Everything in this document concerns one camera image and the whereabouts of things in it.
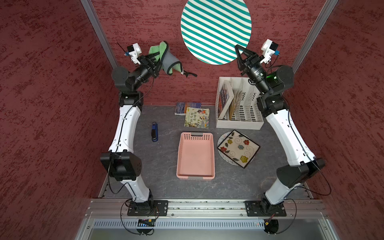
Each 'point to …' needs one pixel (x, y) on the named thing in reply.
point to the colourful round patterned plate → (225, 158)
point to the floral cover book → (197, 117)
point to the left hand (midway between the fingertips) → (165, 55)
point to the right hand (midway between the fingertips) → (230, 50)
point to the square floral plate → (239, 148)
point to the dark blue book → (181, 107)
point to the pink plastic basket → (196, 156)
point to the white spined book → (225, 96)
